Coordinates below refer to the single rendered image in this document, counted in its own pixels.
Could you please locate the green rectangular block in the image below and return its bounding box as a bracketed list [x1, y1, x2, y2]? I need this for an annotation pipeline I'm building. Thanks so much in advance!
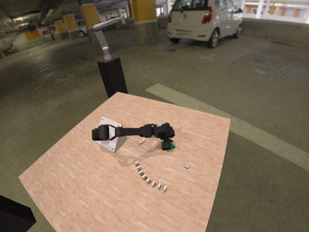
[167, 142, 175, 152]

